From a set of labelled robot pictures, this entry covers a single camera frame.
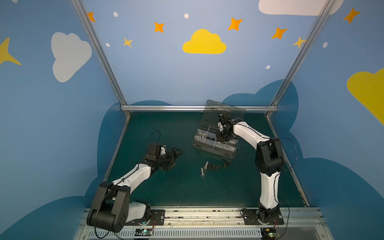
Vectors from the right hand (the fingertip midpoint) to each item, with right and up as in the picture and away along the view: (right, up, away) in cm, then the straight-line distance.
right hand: (222, 137), depth 99 cm
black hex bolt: (-8, -18, -7) cm, 21 cm away
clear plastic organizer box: (-11, -1, +2) cm, 12 cm away
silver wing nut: (-14, +2, +6) cm, 15 cm away
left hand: (-25, -10, -13) cm, 30 cm away
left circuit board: (-43, -44, -29) cm, 68 cm away
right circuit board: (+17, -44, -28) cm, 56 cm away
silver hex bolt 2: (-12, -18, -8) cm, 23 cm away
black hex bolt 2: (+1, -16, -6) cm, 17 cm away
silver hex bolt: (-14, -21, -11) cm, 27 cm away
